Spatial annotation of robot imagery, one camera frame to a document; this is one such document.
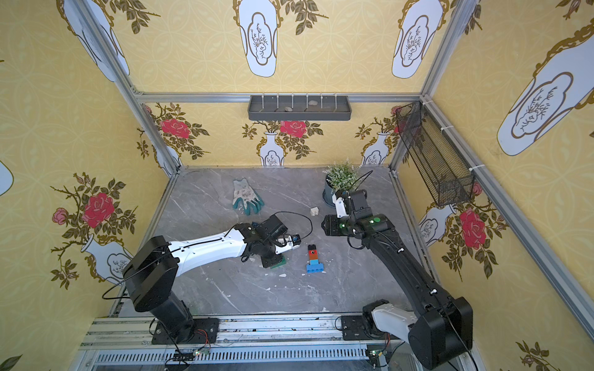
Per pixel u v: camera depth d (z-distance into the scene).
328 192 0.97
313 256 0.88
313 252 0.88
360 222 0.55
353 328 0.74
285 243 0.72
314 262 0.86
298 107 0.92
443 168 0.84
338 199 0.73
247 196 1.07
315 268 0.86
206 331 0.73
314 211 1.01
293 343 0.72
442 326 0.38
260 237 0.64
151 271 0.46
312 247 0.90
